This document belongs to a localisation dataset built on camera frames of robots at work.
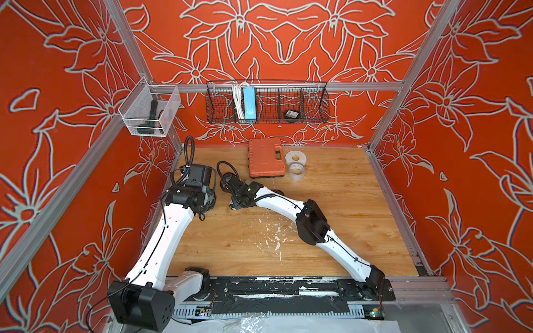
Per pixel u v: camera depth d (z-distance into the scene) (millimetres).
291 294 728
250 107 901
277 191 980
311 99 1001
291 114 954
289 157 1139
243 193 744
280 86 919
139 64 836
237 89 875
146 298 364
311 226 624
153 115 852
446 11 708
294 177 1060
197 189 571
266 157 1102
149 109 882
